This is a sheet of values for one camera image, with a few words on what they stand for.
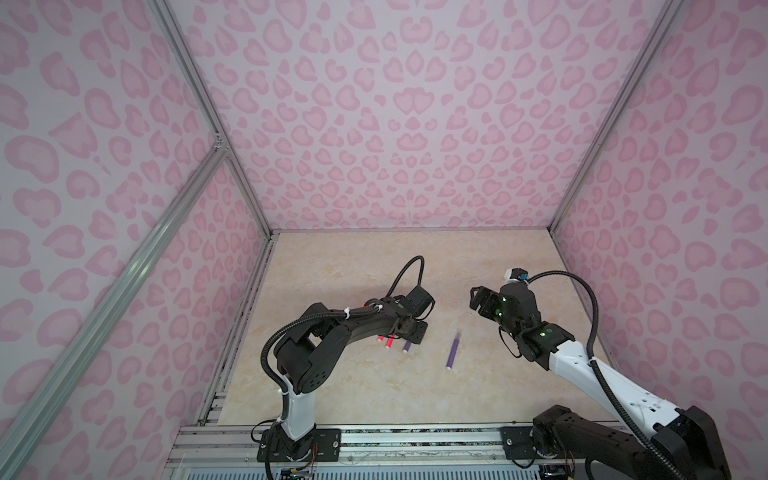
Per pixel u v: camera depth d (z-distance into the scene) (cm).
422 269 84
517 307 61
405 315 69
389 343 90
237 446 75
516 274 72
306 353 50
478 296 75
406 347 90
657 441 39
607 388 46
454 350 89
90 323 53
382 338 90
